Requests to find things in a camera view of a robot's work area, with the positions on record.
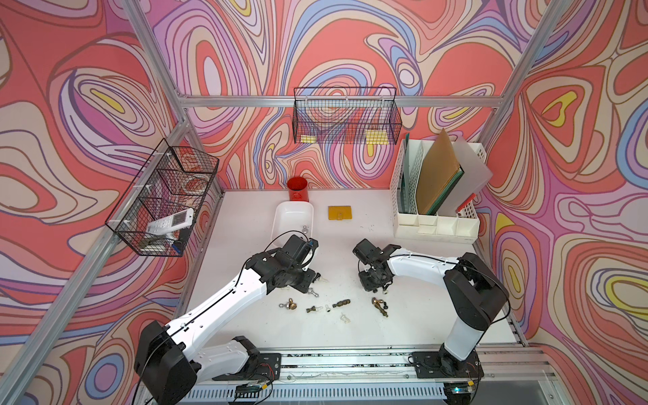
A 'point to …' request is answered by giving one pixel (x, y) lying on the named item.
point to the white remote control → (171, 222)
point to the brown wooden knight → (342, 303)
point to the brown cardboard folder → (437, 171)
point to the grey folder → (476, 174)
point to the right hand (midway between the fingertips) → (373, 289)
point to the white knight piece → (346, 320)
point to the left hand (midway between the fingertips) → (310, 278)
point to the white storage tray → (292, 218)
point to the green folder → (403, 190)
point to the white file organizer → (463, 229)
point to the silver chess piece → (311, 292)
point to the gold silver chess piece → (290, 305)
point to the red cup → (297, 189)
